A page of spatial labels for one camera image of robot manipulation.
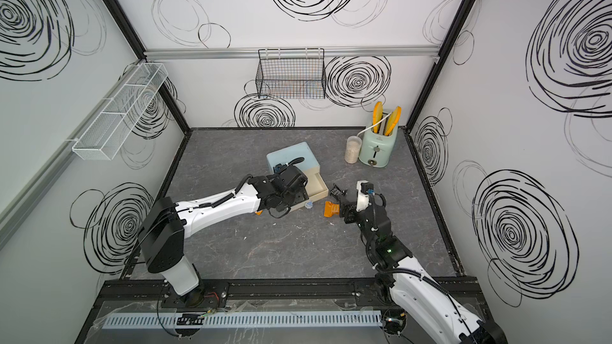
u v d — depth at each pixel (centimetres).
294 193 67
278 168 78
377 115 97
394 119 94
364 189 68
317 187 90
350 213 71
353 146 102
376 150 94
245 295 76
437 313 46
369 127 99
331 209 91
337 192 96
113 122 75
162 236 44
